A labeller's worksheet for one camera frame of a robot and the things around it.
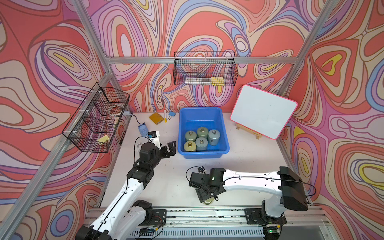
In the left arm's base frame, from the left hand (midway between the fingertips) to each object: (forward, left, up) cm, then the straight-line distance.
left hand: (170, 143), depth 79 cm
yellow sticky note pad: (+35, +16, -18) cm, 43 cm away
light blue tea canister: (+13, -26, -12) cm, 31 cm away
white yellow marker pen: (+37, +10, -17) cm, 42 cm away
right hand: (-23, -21, -14) cm, 34 cm away
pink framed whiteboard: (+23, -57, 0) cm, 61 cm away
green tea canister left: (+13, -11, -11) cm, 20 cm away
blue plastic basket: (+35, -11, -18) cm, 41 cm away
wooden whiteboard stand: (+21, -53, -16) cm, 59 cm away
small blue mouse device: (+20, +22, -13) cm, 32 cm away
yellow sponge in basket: (-2, +32, +7) cm, 32 cm away
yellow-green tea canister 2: (+5, -10, -11) cm, 16 cm away
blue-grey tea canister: (+6, -18, -11) cm, 21 cm away
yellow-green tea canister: (-25, -21, -16) cm, 36 cm away
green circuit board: (-37, +9, -21) cm, 43 cm away
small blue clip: (+41, +5, -19) cm, 45 cm away
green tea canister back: (+15, -19, -10) cm, 26 cm away
